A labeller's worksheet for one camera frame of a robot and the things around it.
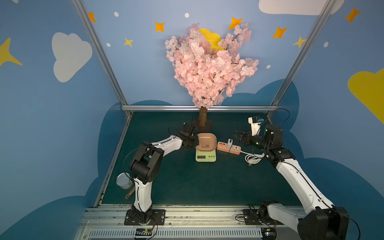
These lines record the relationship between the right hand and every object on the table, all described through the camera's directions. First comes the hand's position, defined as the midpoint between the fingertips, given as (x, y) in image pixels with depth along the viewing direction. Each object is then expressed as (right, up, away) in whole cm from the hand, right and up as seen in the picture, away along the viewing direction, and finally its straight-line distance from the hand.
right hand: (240, 131), depth 79 cm
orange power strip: (-5, -11, +21) cm, 24 cm away
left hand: (-22, -7, +19) cm, 30 cm away
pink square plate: (-16, -8, +20) cm, 27 cm away
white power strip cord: (+12, -18, +14) cm, 26 cm away
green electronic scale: (-18, -17, +15) cm, 29 cm away
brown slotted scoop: (-61, -36, 0) cm, 71 cm away
